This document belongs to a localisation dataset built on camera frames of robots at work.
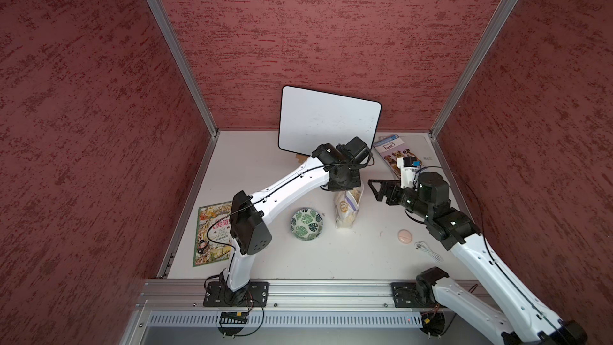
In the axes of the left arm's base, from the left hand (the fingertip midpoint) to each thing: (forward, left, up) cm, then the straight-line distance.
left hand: (349, 188), depth 77 cm
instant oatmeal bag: (-5, +1, -3) cm, 6 cm away
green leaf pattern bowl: (-5, +14, -19) cm, 24 cm away
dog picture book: (+32, -26, -17) cm, 44 cm away
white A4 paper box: (+38, -43, -21) cm, 61 cm away
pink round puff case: (-9, -22, -18) cm, 30 cm away
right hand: (-1, -8, +3) cm, 9 cm away
